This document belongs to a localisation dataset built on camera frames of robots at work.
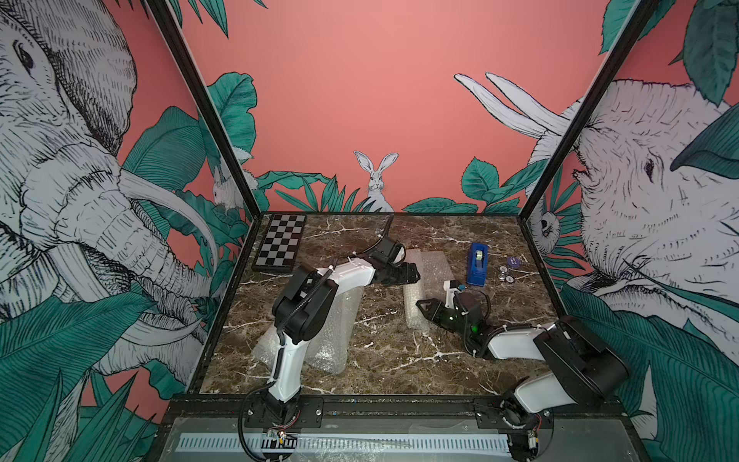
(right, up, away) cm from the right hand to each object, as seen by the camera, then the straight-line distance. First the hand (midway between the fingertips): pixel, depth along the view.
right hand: (417, 302), depth 89 cm
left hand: (0, +8, +6) cm, 10 cm away
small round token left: (+34, +9, +15) cm, 38 cm away
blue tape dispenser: (+22, +11, +10) cm, 27 cm away
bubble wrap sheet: (-26, -11, -11) cm, 30 cm away
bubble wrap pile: (+8, +7, +12) cm, 16 cm away
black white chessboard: (-50, +18, +19) cm, 56 cm away
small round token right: (+35, +5, +12) cm, 37 cm away
